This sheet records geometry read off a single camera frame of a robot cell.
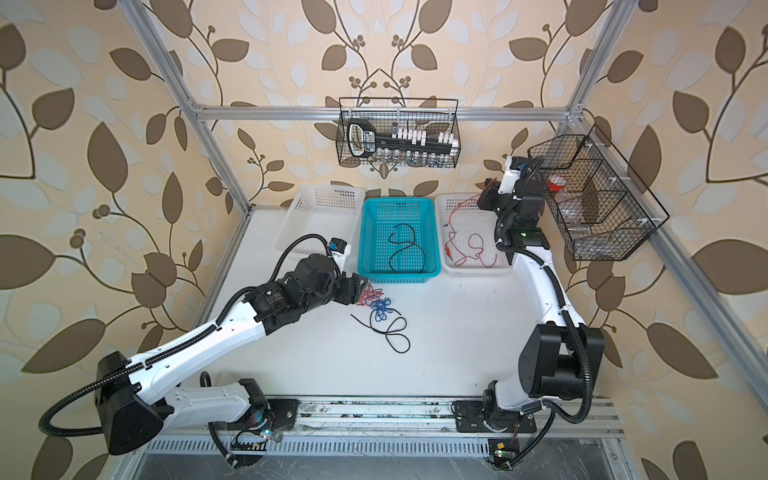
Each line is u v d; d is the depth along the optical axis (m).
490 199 0.71
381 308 0.91
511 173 0.68
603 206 0.73
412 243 1.10
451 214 1.14
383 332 0.89
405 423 0.74
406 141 0.83
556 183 0.79
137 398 0.40
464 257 1.05
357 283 0.67
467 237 1.09
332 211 1.20
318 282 0.56
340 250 0.66
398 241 1.12
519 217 0.60
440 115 0.91
